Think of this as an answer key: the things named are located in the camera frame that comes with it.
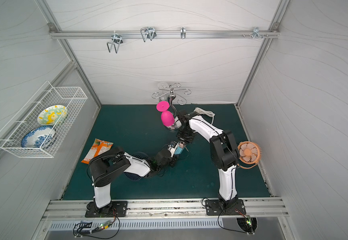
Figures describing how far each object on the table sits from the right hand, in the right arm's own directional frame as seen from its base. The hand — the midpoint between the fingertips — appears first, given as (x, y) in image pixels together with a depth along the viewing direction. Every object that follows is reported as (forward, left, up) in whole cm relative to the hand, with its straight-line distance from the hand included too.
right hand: (181, 141), depth 92 cm
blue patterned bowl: (-17, +60, +28) cm, 68 cm away
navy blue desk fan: (-12, +21, +2) cm, 24 cm away
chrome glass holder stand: (+19, +6, +22) cm, 30 cm away
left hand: (-6, +2, -4) cm, 8 cm away
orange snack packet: (-5, +52, -3) cm, 53 cm away
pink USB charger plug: (-3, -1, +1) cm, 3 cm away
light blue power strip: (-5, +1, -3) cm, 6 cm away
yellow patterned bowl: (-5, +61, +28) cm, 68 cm away
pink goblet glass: (+10, +9, +11) cm, 18 cm away
